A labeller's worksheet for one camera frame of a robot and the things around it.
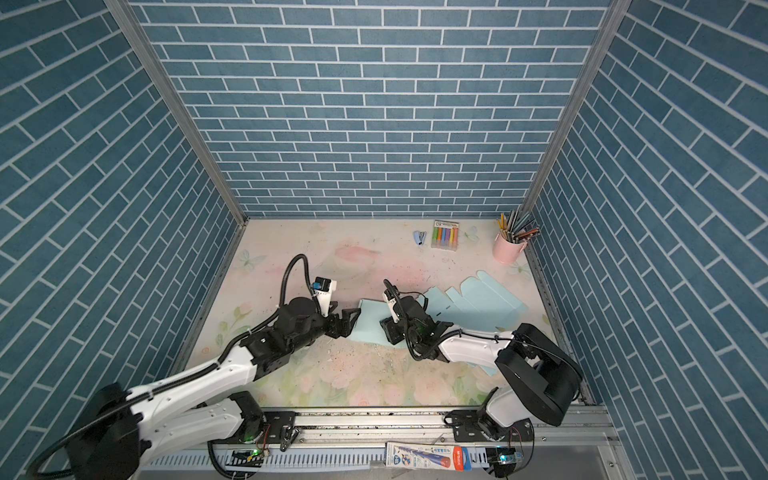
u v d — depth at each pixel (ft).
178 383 1.52
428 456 2.27
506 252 3.41
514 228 3.43
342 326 2.36
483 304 3.24
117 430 1.30
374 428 2.47
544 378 1.44
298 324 1.99
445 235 3.77
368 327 2.82
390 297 2.53
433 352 2.07
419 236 3.74
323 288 2.27
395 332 2.53
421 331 2.20
